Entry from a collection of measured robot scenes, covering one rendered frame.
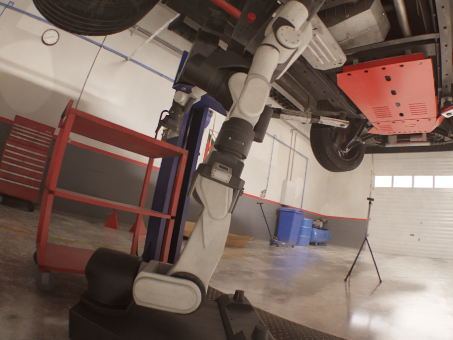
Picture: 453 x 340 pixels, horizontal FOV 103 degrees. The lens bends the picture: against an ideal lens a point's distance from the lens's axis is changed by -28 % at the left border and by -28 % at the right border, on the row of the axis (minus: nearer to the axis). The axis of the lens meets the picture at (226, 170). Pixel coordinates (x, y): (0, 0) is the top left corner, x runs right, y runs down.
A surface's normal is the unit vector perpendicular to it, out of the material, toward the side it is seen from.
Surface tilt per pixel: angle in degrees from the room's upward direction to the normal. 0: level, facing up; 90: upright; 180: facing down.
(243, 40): 115
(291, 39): 92
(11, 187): 90
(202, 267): 90
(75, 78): 90
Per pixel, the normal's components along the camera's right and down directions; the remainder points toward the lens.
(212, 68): -0.09, 0.18
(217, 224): 0.14, 0.27
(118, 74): 0.69, -0.01
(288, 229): -0.70, -0.20
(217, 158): 0.20, -0.11
